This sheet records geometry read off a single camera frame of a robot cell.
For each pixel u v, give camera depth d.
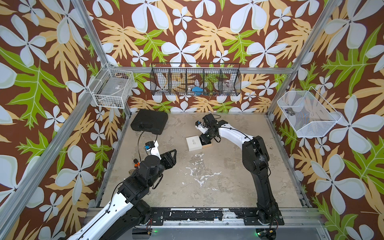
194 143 0.99
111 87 0.85
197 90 0.94
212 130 0.75
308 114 0.82
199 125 0.91
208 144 0.98
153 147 0.63
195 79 1.00
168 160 0.62
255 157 0.58
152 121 1.10
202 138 0.91
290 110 0.86
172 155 0.65
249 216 0.75
